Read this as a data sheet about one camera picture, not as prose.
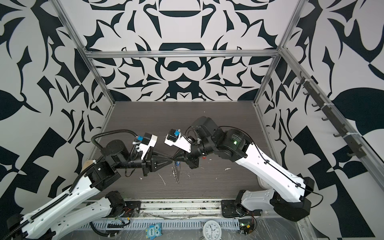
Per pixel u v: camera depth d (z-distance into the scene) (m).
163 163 0.56
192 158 0.50
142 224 0.71
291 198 0.38
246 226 0.71
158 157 0.56
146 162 0.51
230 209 0.73
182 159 0.56
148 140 0.50
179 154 0.50
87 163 0.85
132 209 0.73
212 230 0.66
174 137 0.47
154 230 0.67
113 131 0.43
